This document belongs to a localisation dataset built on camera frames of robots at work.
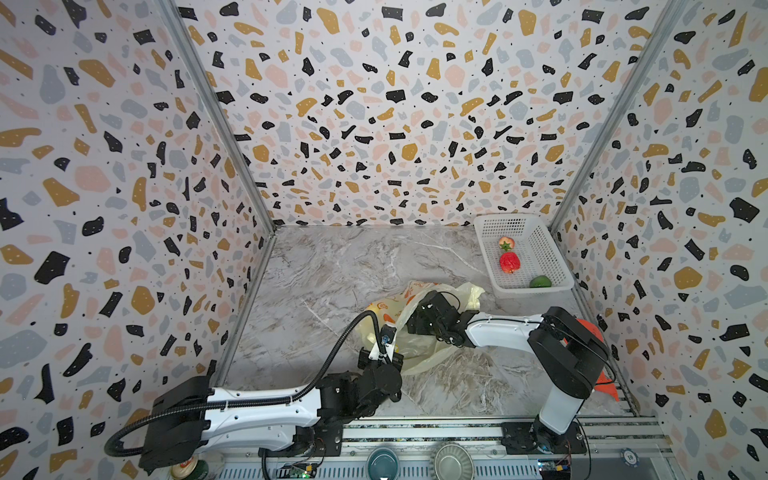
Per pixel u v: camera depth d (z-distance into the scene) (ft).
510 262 3.40
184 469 2.02
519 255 3.70
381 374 1.82
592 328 3.40
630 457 2.36
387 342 2.05
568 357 1.55
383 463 2.34
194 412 1.37
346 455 2.40
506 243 3.63
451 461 2.34
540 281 3.28
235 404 1.48
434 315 2.39
